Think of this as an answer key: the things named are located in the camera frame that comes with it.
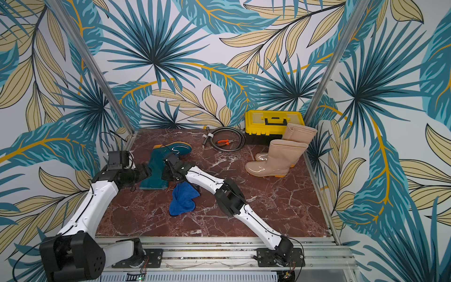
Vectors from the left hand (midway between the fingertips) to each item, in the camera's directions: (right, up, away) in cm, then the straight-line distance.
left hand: (144, 174), depth 82 cm
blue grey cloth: (+17, -13, +3) cm, 22 cm away
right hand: (+4, -1, +13) cm, 14 cm away
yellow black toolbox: (+59, +25, +21) cm, 68 cm away
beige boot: (+60, +8, +21) cm, 64 cm away
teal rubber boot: (-1, +10, +21) cm, 24 cm away
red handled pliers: (+38, +17, +31) cm, 52 cm away
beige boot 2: (+66, +10, +1) cm, 66 cm away
